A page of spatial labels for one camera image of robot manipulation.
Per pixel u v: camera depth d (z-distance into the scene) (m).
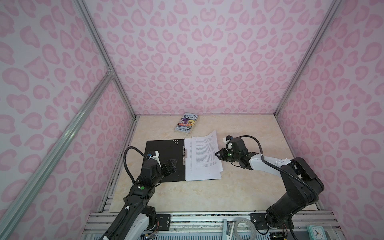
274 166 0.48
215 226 0.73
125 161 0.59
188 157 0.96
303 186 0.45
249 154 0.71
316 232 0.69
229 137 0.85
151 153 0.73
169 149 1.01
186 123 1.13
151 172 0.61
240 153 0.72
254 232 0.68
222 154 0.80
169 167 0.73
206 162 0.95
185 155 0.98
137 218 0.54
